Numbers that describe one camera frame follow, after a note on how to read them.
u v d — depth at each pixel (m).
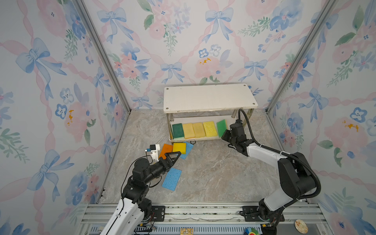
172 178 0.84
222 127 0.98
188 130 0.98
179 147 0.96
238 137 0.72
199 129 0.99
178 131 0.98
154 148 0.69
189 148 0.97
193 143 1.00
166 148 0.96
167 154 0.64
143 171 0.55
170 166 0.63
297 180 0.46
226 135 0.83
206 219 0.73
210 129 0.98
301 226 0.70
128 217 0.51
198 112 1.18
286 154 0.50
